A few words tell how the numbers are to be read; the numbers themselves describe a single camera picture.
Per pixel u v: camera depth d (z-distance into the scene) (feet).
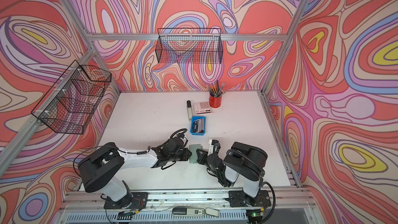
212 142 2.66
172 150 2.30
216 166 2.15
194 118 3.31
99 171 1.45
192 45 3.16
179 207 2.40
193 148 2.93
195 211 2.21
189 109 3.44
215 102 3.52
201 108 3.54
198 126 3.14
